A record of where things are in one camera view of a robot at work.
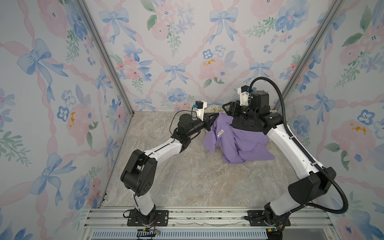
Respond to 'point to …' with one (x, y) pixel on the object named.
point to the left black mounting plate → (156, 218)
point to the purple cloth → (236, 146)
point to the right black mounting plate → (260, 222)
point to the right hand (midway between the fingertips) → (227, 105)
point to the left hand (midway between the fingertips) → (219, 113)
